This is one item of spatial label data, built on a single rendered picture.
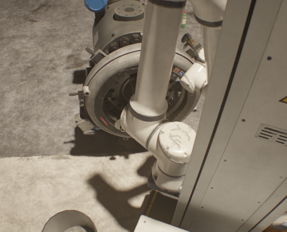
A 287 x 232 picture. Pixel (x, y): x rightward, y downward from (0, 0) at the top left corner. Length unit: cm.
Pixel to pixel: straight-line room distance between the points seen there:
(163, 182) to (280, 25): 84
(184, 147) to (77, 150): 136
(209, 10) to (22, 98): 233
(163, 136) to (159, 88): 18
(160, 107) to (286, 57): 61
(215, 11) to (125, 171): 154
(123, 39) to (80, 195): 114
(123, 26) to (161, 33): 101
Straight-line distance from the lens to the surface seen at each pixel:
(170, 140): 96
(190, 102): 172
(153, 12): 80
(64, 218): 164
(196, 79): 118
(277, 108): 55
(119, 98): 173
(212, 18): 74
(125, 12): 189
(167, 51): 85
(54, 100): 263
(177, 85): 174
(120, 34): 174
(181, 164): 99
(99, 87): 148
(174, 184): 112
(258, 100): 54
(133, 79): 144
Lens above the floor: 178
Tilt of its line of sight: 49 degrees down
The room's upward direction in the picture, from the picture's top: straight up
